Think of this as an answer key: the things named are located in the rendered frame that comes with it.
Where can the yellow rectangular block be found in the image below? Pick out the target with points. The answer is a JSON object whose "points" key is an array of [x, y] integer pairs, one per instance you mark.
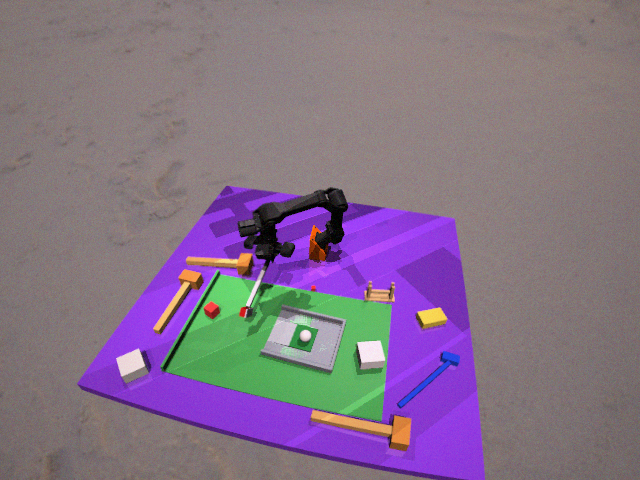
{"points": [[431, 318]]}

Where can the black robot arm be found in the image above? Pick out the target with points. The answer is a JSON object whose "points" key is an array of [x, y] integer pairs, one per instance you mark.
{"points": [[267, 215]]}

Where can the green striped mat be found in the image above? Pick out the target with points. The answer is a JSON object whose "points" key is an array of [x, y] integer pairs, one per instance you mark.
{"points": [[225, 351]]}

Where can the white cube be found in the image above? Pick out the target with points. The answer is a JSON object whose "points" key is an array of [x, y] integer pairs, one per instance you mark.
{"points": [[132, 366], [370, 354]]}

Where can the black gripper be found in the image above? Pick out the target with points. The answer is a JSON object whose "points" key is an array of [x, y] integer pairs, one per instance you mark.
{"points": [[285, 250]]}

